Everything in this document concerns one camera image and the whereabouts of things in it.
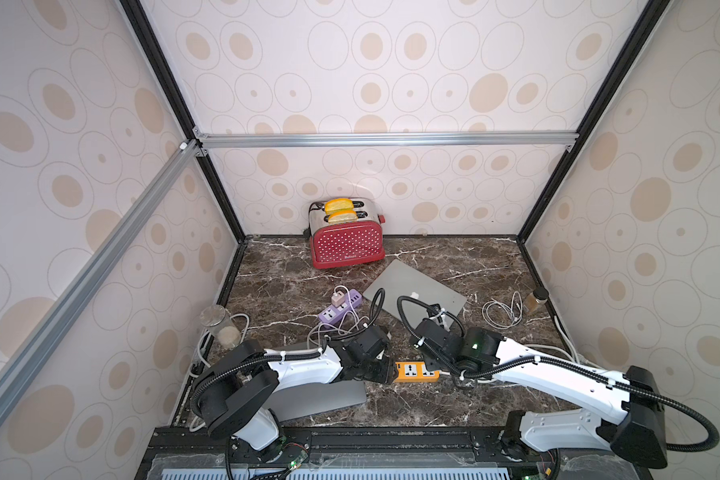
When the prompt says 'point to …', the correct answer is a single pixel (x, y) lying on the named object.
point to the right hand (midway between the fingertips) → (430, 354)
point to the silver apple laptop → (401, 280)
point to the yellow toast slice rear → (338, 204)
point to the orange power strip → (415, 372)
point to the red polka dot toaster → (354, 242)
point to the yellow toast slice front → (342, 217)
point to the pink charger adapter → (338, 299)
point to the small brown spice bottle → (535, 301)
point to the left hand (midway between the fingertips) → (397, 378)
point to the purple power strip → (352, 299)
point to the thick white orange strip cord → (574, 355)
